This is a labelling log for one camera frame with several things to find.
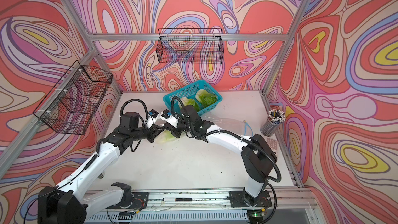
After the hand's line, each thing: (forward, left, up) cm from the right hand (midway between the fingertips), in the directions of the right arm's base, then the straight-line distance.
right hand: (166, 129), depth 78 cm
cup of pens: (+6, -59, -2) cm, 59 cm away
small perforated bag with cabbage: (-1, +2, -6) cm, 7 cm away
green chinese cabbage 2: (+28, -21, -7) cm, 36 cm away
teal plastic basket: (+39, -10, -12) cm, 42 cm away
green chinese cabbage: (+24, -10, -7) cm, 27 cm away
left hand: (+1, +1, -1) cm, 2 cm away
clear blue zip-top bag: (+10, -42, -15) cm, 45 cm away
